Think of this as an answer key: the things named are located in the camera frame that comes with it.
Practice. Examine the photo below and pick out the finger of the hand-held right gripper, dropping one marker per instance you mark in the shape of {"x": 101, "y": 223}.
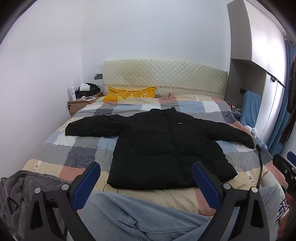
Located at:
{"x": 283, "y": 165}
{"x": 291, "y": 154}

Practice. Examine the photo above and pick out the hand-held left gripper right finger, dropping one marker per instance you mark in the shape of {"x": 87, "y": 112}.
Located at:
{"x": 205, "y": 185}

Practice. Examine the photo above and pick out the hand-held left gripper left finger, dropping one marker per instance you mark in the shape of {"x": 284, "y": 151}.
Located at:
{"x": 86, "y": 185}

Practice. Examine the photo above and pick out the black puffer jacket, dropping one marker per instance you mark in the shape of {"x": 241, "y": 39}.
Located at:
{"x": 161, "y": 143}

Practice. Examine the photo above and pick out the white cloth with green print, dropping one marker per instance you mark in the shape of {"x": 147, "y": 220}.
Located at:
{"x": 274, "y": 183}

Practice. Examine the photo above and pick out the light grey cloth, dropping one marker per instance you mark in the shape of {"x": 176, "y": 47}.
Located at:
{"x": 270, "y": 208}

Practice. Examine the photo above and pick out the checkered bed blanket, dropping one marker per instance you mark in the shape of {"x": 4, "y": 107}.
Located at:
{"x": 76, "y": 153}

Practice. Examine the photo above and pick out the blue curtain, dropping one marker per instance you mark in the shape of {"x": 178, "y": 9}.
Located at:
{"x": 281, "y": 120}

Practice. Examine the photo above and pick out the white plush toy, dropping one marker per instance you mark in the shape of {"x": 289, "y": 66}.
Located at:
{"x": 251, "y": 130}

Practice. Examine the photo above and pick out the light blue jeans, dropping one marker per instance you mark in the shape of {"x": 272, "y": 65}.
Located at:
{"x": 138, "y": 215}

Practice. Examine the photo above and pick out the blue chair cover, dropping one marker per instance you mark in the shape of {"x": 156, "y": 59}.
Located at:
{"x": 251, "y": 109}

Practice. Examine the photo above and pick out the grey fleece cloth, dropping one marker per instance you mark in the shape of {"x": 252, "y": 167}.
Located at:
{"x": 18, "y": 197}

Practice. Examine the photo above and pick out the wooden nightstand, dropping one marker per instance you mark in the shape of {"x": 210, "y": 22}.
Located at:
{"x": 76, "y": 106}

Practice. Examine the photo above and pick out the white tablet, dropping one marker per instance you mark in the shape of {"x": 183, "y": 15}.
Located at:
{"x": 89, "y": 98}

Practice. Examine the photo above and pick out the white bottle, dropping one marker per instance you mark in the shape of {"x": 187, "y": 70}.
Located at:
{"x": 73, "y": 92}

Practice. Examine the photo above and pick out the yellow pillow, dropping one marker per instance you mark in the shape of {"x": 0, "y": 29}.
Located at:
{"x": 115, "y": 95}

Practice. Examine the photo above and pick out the black bag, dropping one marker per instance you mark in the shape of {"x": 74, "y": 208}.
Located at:
{"x": 93, "y": 89}

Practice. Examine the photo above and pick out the white tissue box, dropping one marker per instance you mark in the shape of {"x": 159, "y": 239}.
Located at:
{"x": 84, "y": 87}

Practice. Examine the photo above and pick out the floral pillow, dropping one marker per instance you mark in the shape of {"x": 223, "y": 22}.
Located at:
{"x": 161, "y": 95}

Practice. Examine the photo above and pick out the beige quilted headboard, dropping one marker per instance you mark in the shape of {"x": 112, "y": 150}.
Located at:
{"x": 173, "y": 76}

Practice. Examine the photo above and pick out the grey and white wardrobe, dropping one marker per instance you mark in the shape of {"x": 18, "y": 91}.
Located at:
{"x": 259, "y": 34}

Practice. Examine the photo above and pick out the black wall socket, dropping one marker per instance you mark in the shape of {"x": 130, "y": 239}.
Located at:
{"x": 242, "y": 91}

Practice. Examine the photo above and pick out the grey wall socket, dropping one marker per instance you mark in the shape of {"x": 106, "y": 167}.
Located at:
{"x": 99, "y": 76}

